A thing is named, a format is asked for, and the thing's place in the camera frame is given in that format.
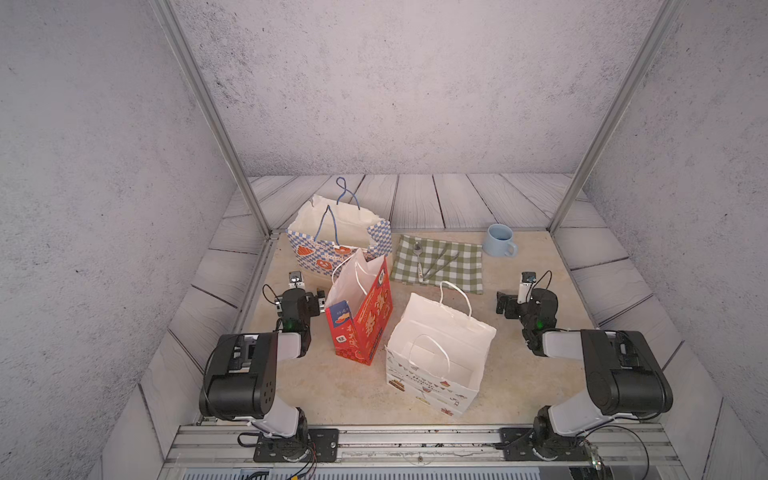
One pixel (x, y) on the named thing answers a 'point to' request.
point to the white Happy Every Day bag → (437, 351)
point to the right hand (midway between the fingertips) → (517, 291)
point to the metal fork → (441, 266)
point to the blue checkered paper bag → (324, 234)
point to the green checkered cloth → (465, 271)
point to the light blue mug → (498, 242)
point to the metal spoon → (418, 251)
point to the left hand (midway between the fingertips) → (306, 290)
